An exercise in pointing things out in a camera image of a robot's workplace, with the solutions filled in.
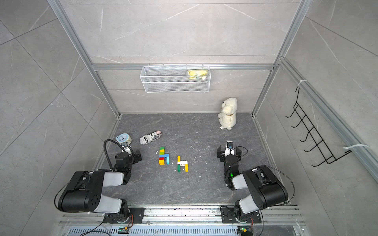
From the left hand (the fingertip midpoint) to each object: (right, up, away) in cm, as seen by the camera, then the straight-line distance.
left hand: (131, 149), depth 93 cm
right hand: (+63, +2, -3) cm, 63 cm away
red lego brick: (+20, -6, 0) cm, 21 cm away
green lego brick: (+31, -11, -5) cm, 34 cm away
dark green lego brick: (+19, 0, +4) cm, 20 cm away
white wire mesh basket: (+30, +48, +8) cm, 57 cm away
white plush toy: (+66, +22, +11) cm, 70 cm away
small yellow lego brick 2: (+31, -6, -1) cm, 32 cm away
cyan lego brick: (+24, -7, -3) cm, 25 cm away
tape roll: (-8, +7, +8) cm, 13 cm away
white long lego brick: (+34, -8, -3) cm, 35 cm away
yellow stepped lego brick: (+36, -11, -5) cm, 38 cm away
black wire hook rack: (+96, +6, -30) cm, 101 cm away
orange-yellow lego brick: (+20, -2, +2) cm, 20 cm away
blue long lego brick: (+23, -4, 0) cm, 24 cm away
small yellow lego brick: (+20, -8, -3) cm, 22 cm away
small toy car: (+9, +6, +8) cm, 14 cm away
